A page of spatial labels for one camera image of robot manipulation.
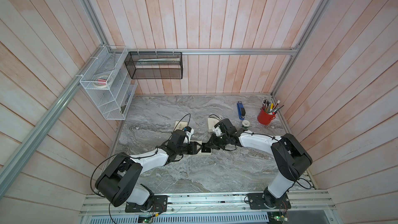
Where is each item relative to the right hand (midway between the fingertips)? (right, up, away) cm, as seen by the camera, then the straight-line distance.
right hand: (205, 144), depth 89 cm
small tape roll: (+28, +12, +12) cm, 32 cm away
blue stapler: (+26, +19, +17) cm, 37 cm away
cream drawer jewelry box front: (-16, +9, +10) cm, 21 cm away
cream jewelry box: (0, -4, 0) cm, 4 cm away
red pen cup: (+39, +15, +9) cm, 43 cm away
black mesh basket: (-34, +51, +16) cm, 63 cm away
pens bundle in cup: (+43, +21, +10) cm, 49 cm away
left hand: (-4, -2, -3) cm, 5 cm away
